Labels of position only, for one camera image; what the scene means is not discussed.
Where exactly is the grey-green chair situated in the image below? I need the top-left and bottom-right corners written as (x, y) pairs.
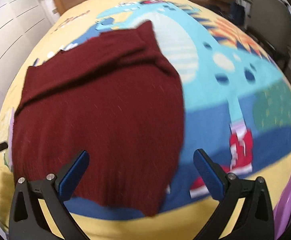
top-left (245, 0), bottom-right (291, 88)

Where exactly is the purple plastic stool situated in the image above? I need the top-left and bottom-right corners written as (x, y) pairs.
top-left (273, 162), bottom-right (291, 240)

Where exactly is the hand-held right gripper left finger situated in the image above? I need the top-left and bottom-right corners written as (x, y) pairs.
top-left (9, 150), bottom-right (90, 240)

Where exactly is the yellow dinosaur print bed sheet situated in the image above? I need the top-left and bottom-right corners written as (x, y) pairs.
top-left (0, 0), bottom-right (291, 240)

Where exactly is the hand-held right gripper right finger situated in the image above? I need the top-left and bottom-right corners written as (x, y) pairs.
top-left (193, 149), bottom-right (274, 240)

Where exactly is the white wardrobe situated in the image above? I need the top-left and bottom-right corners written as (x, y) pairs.
top-left (0, 0), bottom-right (58, 130)

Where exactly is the dark red knit sweater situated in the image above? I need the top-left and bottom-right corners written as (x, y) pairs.
top-left (11, 20), bottom-right (186, 218)

